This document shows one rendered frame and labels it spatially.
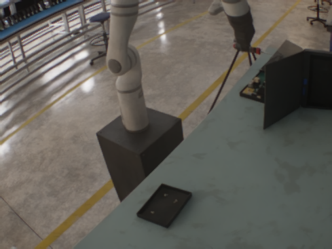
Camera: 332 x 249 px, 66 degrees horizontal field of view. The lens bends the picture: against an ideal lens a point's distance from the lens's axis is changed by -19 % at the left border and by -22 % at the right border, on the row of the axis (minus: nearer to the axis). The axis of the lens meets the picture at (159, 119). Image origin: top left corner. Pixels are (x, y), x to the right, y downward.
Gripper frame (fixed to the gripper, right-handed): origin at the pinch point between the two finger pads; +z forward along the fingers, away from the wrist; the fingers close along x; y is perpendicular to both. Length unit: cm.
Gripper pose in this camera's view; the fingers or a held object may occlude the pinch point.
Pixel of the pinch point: (243, 49)
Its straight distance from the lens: 98.2
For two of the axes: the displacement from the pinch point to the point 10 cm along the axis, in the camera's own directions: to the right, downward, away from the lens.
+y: 7.8, 2.5, -5.7
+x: 4.9, -8.2, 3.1
